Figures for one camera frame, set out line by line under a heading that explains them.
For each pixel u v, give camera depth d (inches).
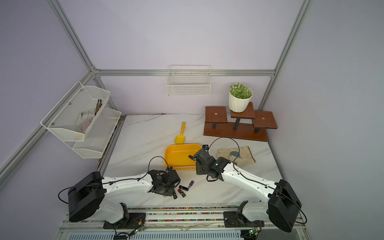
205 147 29.1
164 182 24.6
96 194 16.4
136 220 28.8
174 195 32.1
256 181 18.0
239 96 32.3
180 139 42.2
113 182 18.7
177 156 38.7
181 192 32.4
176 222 28.9
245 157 37.7
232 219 28.8
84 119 30.8
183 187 33.0
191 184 33.8
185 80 38.2
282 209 15.8
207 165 23.6
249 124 43.7
